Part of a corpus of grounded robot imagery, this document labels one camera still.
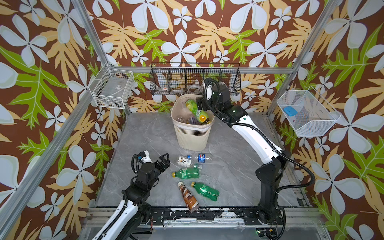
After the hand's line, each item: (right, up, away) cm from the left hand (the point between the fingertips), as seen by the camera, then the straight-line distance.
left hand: (163, 156), depth 80 cm
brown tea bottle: (+15, -21, -6) cm, 27 cm away
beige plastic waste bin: (+16, +11, +3) cm, 20 cm away
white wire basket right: (+81, +23, +3) cm, 84 cm away
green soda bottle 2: (+22, -18, -2) cm, 28 cm away
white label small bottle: (+11, -5, +8) cm, 14 cm away
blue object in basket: (+74, +25, +7) cm, 78 cm away
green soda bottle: (+13, -11, +4) cm, 17 cm away
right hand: (+22, +33, -4) cm, 40 cm away
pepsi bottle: (+21, -3, +11) cm, 24 cm away
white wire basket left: (-32, +39, +7) cm, 51 cm away
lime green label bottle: (+21, +22, +5) cm, 31 cm away
